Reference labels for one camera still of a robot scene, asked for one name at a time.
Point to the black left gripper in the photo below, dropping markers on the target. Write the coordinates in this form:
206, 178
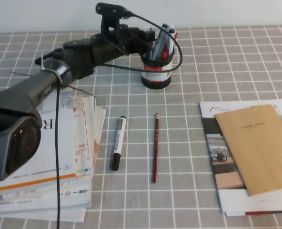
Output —
131, 40

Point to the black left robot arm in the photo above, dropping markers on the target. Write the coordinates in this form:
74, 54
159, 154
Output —
20, 121

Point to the grey marker in holder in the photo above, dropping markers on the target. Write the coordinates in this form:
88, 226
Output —
167, 27
158, 47

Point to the black mesh pen holder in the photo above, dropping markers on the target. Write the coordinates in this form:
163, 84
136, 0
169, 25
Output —
158, 73

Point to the red pen in holder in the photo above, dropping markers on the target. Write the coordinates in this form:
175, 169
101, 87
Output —
168, 47

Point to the white marker black cap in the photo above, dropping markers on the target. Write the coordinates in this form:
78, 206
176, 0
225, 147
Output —
118, 143

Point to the red black pencil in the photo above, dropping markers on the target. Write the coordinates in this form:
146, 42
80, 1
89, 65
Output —
156, 147

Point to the tan classic note notebook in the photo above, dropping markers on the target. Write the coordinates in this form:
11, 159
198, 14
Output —
254, 138

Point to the white ROS book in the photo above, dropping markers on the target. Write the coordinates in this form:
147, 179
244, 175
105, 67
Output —
56, 145

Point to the lower stacked books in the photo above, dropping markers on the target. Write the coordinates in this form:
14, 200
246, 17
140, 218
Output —
68, 200

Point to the white Agilex brochure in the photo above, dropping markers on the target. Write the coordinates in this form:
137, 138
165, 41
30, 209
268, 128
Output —
233, 197

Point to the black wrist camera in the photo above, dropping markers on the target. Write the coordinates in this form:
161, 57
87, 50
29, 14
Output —
110, 23

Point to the white cable tie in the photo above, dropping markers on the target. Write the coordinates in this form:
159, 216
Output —
60, 67

